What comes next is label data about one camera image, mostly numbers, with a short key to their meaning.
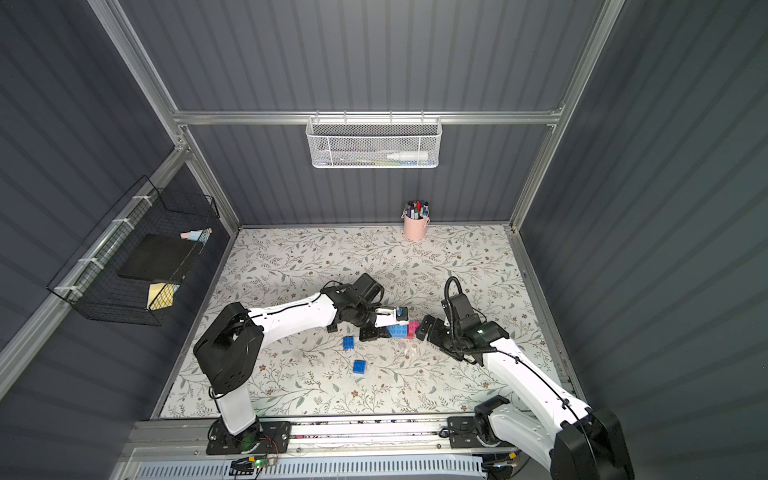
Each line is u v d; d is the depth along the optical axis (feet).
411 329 2.84
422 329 2.47
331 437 2.47
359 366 2.77
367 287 2.32
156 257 2.40
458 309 2.10
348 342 2.91
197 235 2.70
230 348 1.59
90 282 2.04
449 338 2.28
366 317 2.45
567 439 1.29
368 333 2.55
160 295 2.00
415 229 3.67
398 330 2.79
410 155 2.90
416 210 3.55
